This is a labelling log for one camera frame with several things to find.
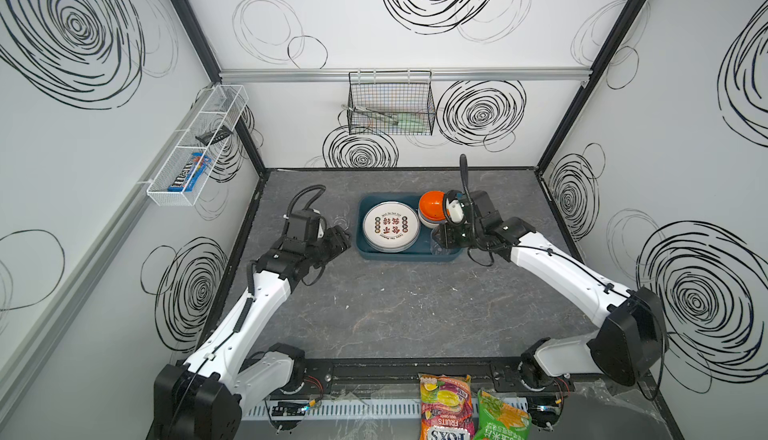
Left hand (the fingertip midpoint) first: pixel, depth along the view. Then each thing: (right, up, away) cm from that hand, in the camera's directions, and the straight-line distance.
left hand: (349, 239), depth 80 cm
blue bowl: (+24, +3, +15) cm, 28 cm away
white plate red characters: (+12, +1, +20) cm, 23 cm away
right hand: (+23, +1, +1) cm, 23 cm away
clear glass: (+26, -6, +15) cm, 31 cm away
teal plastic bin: (+22, -7, +19) cm, 30 cm away
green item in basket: (+16, +33, +7) cm, 38 cm away
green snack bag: (+35, -38, -15) cm, 54 cm away
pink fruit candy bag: (+24, -37, -12) cm, 46 cm away
